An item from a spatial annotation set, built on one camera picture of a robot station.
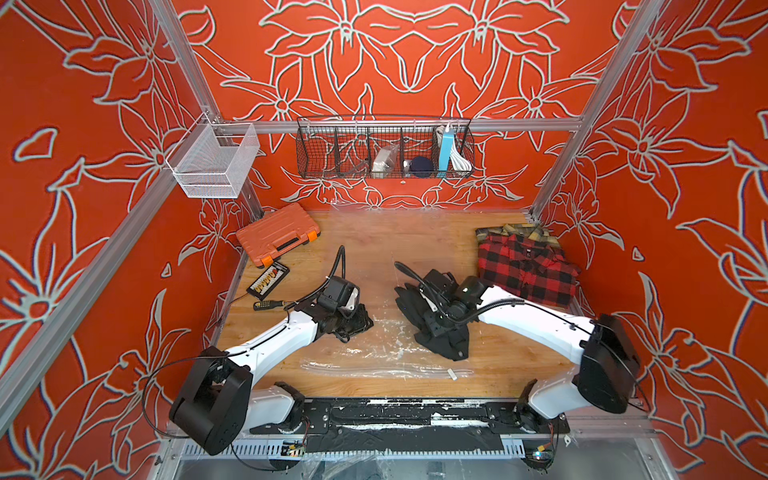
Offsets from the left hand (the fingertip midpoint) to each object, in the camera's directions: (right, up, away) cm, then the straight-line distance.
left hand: (374, 322), depth 83 cm
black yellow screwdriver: (-35, +3, +9) cm, 36 cm away
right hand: (+15, 0, -4) cm, 15 cm away
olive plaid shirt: (+58, +27, +27) cm, 70 cm away
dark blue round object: (+15, +48, +12) cm, 51 cm away
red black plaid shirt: (+51, +17, +15) cm, 56 cm away
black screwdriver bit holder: (-36, +10, +14) cm, 40 cm away
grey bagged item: (+3, +48, +8) cm, 49 cm away
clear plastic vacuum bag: (-4, +21, +24) cm, 32 cm away
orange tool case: (-39, +25, +24) cm, 52 cm away
